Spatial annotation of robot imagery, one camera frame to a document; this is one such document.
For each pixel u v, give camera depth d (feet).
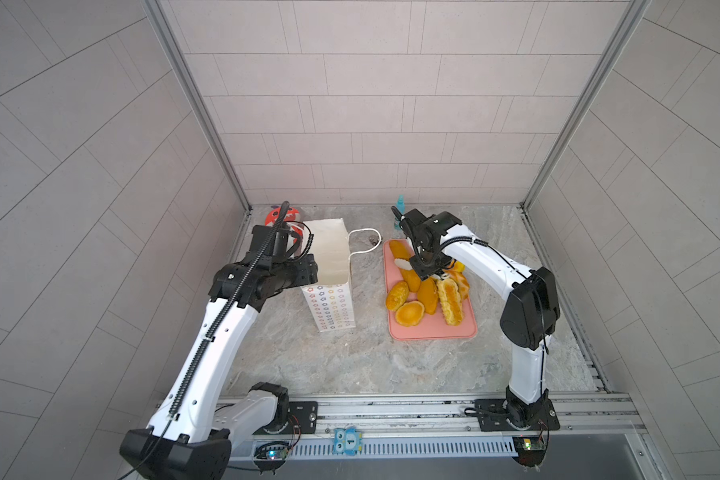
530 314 1.69
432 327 2.78
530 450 2.23
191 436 1.15
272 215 3.36
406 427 2.32
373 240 3.44
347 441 2.19
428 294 2.92
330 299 2.32
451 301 2.78
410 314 2.78
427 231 2.04
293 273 2.01
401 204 3.79
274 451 2.11
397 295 2.90
